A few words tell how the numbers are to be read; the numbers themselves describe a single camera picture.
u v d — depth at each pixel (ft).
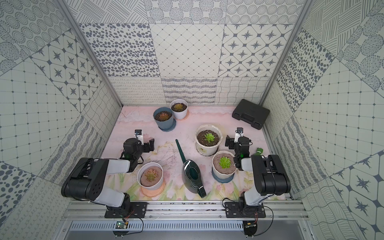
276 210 2.49
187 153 3.11
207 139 2.89
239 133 2.64
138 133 2.68
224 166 2.54
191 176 2.35
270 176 1.50
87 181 1.48
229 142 2.82
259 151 3.05
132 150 2.38
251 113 3.64
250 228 2.39
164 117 3.30
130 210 2.32
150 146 2.88
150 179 2.44
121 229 2.31
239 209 2.39
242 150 2.39
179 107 3.44
